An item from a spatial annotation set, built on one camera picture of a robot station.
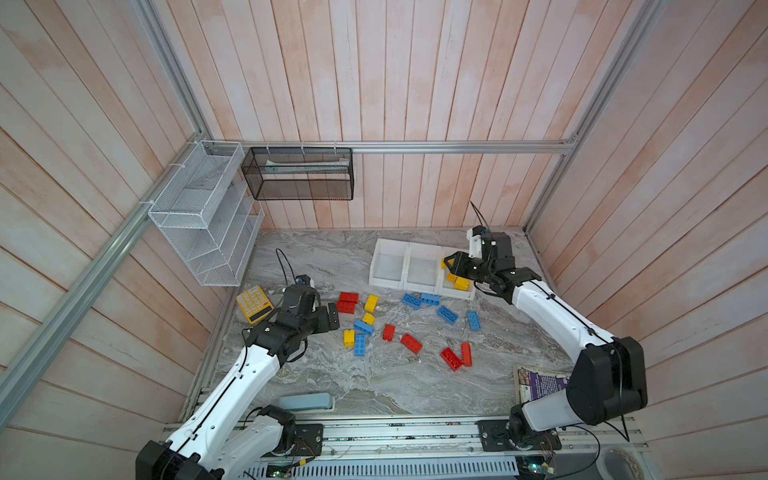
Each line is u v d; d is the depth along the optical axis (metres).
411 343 0.89
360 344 0.88
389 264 1.07
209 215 0.73
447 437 0.76
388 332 0.91
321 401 0.76
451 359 0.86
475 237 0.78
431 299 0.98
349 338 0.89
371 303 0.98
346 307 0.96
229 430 0.44
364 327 0.92
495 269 0.66
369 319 0.93
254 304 0.98
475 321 0.95
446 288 0.99
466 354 0.86
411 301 0.98
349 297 0.98
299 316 0.58
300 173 1.03
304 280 0.70
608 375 0.42
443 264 0.86
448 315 0.95
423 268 1.07
